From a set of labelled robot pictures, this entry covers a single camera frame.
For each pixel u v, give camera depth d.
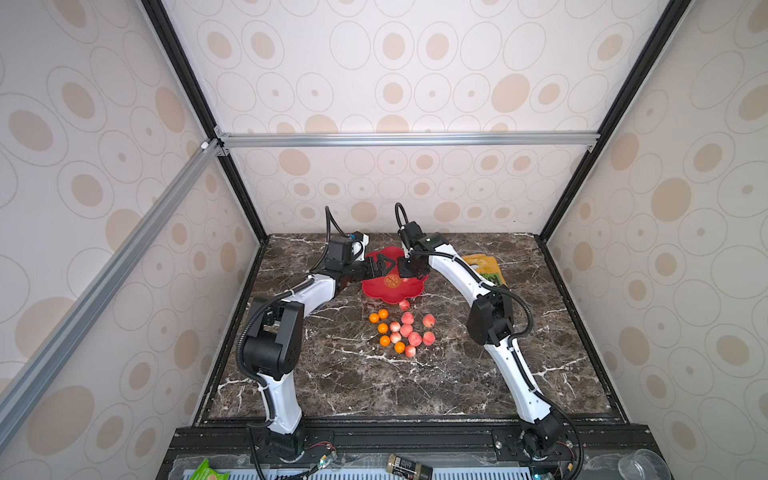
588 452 0.73
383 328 0.92
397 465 0.69
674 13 0.68
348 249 0.77
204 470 0.69
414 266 0.93
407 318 0.94
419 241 0.77
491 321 0.66
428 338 0.89
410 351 0.87
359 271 0.83
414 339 0.89
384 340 0.90
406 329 0.91
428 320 0.93
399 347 0.89
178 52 0.73
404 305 0.97
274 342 0.50
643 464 0.71
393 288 1.05
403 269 0.92
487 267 1.09
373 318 0.95
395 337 0.90
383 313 0.96
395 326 0.92
